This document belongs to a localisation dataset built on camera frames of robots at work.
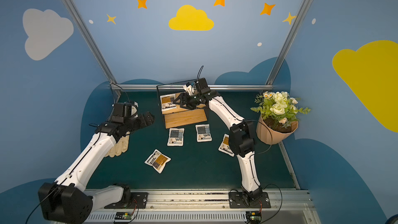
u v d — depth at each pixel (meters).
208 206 0.74
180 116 1.07
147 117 0.73
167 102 0.93
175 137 0.96
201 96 0.73
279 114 0.73
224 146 0.93
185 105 0.82
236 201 0.74
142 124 0.72
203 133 0.99
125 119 0.61
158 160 0.86
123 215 0.72
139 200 0.75
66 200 0.39
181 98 0.79
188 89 0.84
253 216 0.73
